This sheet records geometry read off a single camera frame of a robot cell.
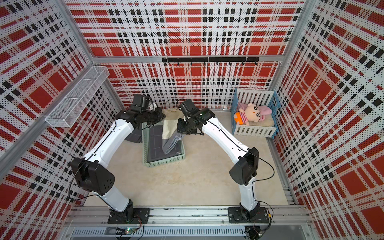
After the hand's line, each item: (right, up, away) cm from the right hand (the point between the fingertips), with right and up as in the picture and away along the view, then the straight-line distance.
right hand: (181, 129), depth 78 cm
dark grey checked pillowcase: (-18, -14, +15) cm, 28 cm away
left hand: (-9, +8, +5) cm, 13 cm away
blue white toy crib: (+60, +23, +33) cm, 72 cm away
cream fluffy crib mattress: (+58, +5, +25) cm, 63 cm away
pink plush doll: (+43, +11, +18) cm, 48 cm away
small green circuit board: (-24, -48, -9) cm, 54 cm away
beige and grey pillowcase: (-7, +7, +8) cm, 13 cm away
